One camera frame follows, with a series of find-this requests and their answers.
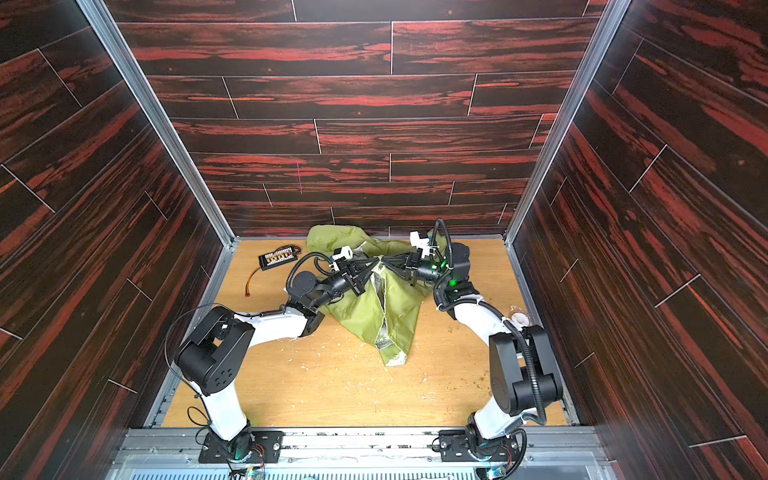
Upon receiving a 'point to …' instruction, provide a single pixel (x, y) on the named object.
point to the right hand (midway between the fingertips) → (384, 257)
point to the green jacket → (387, 312)
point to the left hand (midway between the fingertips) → (378, 263)
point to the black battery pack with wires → (271, 260)
